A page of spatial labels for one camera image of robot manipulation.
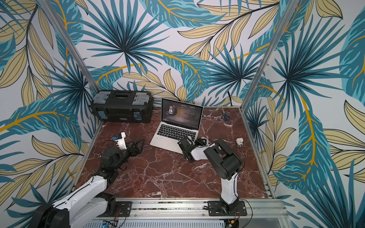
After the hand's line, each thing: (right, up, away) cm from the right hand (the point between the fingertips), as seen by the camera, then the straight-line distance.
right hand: (205, 142), depth 96 cm
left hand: (-40, +2, -14) cm, 42 cm away
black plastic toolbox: (-55, +24, 0) cm, 60 cm away
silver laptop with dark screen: (-18, +15, +8) cm, 25 cm away
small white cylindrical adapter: (+23, +1, 0) cm, 23 cm away
